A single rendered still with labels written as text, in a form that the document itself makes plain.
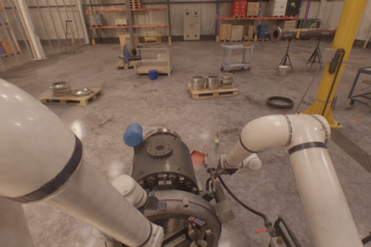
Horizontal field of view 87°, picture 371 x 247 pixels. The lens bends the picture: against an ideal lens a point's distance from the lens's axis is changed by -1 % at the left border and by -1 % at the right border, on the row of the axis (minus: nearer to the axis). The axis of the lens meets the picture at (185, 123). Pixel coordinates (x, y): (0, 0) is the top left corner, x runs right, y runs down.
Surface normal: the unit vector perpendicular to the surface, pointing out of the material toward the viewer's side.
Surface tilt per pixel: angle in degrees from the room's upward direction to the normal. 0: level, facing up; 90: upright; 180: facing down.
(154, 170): 9
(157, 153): 0
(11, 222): 93
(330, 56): 90
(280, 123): 36
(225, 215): 90
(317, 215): 64
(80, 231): 0
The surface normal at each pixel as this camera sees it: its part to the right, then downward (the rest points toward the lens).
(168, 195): 0.08, -0.87
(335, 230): -0.41, -0.43
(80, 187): 0.90, 0.21
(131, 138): 0.12, 0.48
